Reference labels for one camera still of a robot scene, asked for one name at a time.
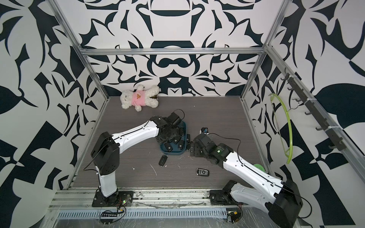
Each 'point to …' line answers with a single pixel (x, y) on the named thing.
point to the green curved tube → (291, 148)
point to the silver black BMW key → (202, 172)
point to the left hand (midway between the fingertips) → (171, 134)
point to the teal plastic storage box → (177, 146)
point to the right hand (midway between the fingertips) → (196, 146)
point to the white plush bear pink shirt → (147, 97)
